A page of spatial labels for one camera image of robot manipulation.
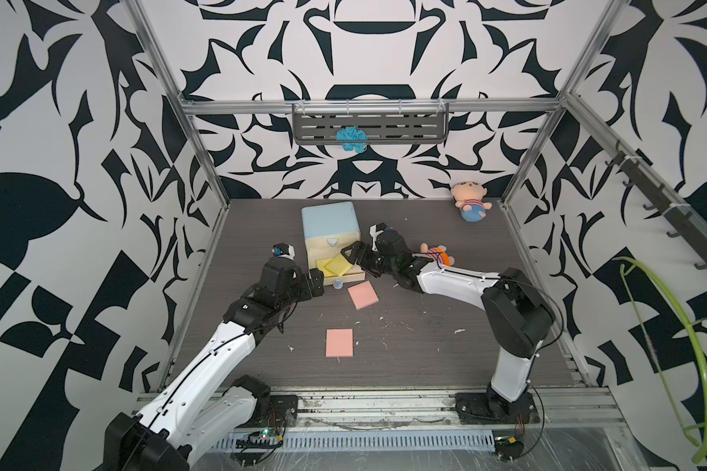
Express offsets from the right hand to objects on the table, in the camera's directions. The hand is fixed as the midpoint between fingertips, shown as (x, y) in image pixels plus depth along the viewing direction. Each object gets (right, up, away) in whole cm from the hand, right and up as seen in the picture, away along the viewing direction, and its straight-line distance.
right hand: (347, 251), depth 88 cm
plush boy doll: (+46, +19, +27) cm, 57 cm away
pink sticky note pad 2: (-2, -26, -3) cm, 26 cm away
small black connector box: (+39, -46, -17) cm, 63 cm away
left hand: (-10, -5, -8) cm, 14 cm away
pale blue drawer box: (-6, +6, +4) cm, 10 cm away
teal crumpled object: (+2, +34, +3) cm, 34 cm away
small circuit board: (-17, -42, -18) cm, 49 cm away
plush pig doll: (+29, -2, +8) cm, 31 cm away
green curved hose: (+67, -2, -17) cm, 69 cm away
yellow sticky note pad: (-3, -5, +5) cm, 8 cm away
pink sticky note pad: (+5, -14, +6) cm, 16 cm away
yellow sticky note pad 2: (-8, -4, +6) cm, 11 cm away
